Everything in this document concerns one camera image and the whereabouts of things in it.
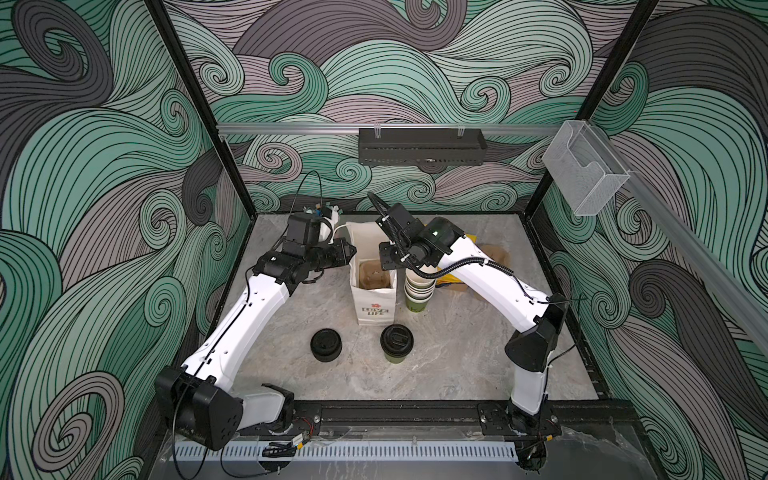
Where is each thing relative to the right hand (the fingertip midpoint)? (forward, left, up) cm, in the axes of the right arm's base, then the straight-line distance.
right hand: (383, 260), depth 76 cm
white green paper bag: (-9, +2, +1) cm, 10 cm away
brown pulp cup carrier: (+9, +4, -22) cm, 24 cm away
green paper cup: (-19, -3, -22) cm, 29 cm away
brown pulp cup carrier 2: (+15, -41, -20) cm, 48 cm away
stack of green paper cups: (-4, -9, -8) cm, 13 cm away
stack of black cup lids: (-15, +16, -20) cm, 30 cm away
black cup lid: (-16, -3, -14) cm, 21 cm away
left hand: (+2, +7, +4) cm, 8 cm away
